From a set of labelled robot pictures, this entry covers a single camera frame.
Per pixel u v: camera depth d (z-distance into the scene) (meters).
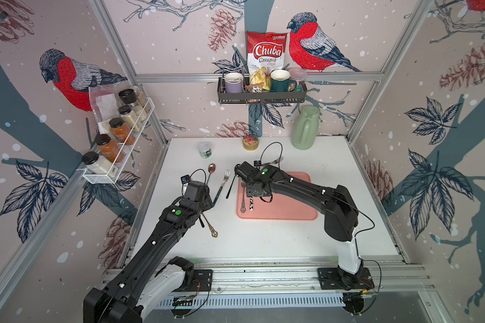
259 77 0.84
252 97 0.87
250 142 1.15
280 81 0.80
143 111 0.84
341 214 0.49
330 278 0.74
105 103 0.69
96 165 0.60
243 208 0.92
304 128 1.00
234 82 0.80
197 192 0.60
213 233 0.85
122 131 0.71
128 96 0.78
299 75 0.85
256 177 0.62
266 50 0.78
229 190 0.99
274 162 1.10
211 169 1.07
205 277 0.73
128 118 0.76
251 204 0.92
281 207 0.92
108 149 0.65
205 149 1.10
